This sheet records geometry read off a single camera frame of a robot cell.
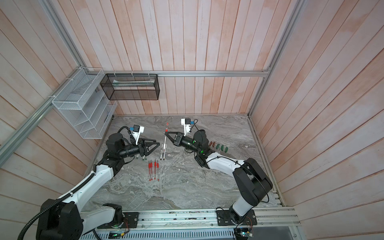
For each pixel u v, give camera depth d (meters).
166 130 0.75
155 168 0.91
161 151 0.98
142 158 0.95
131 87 1.07
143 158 0.95
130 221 0.74
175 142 0.69
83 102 0.73
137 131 0.68
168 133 0.74
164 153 0.98
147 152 0.67
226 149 1.01
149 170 0.90
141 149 0.67
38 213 0.38
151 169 0.90
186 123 0.71
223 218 0.73
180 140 0.68
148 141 0.77
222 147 1.01
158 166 0.93
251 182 0.45
